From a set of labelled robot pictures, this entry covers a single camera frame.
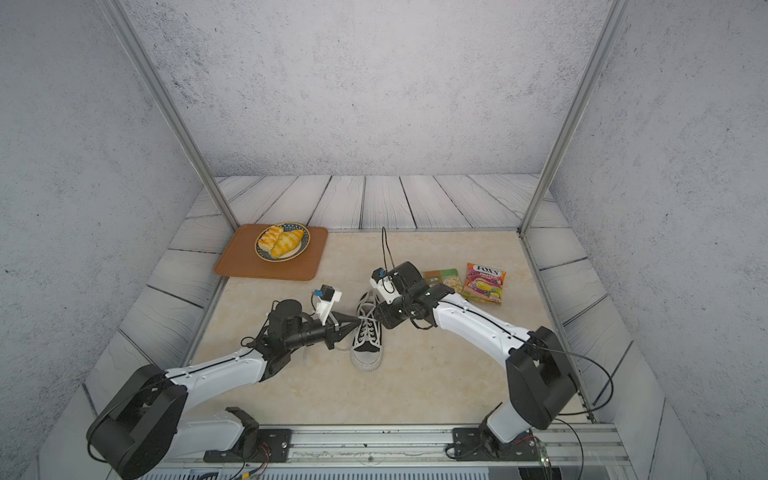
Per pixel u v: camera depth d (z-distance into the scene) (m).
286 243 1.11
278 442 0.73
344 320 0.76
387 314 0.73
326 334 0.72
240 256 1.11
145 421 0.42
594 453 0.72
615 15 0.70
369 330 0.89
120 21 0.71
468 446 0.73
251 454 0.70
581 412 0.45
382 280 0.73
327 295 0.72
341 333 0.75
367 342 0.87
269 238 1.12
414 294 0.64
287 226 1.19
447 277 1.05
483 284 1.02
